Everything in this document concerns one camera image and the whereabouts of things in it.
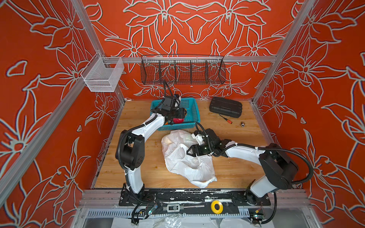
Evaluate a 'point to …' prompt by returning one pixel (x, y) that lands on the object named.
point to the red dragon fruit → (177, 120)
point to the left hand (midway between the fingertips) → (182, 109)
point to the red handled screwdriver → (227, 120)
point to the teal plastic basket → (192, 116)
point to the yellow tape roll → (214, 210)
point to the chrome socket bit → (242, 124)
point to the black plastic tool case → (225, 107)
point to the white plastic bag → (198, 170)
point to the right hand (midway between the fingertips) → (187, 152)
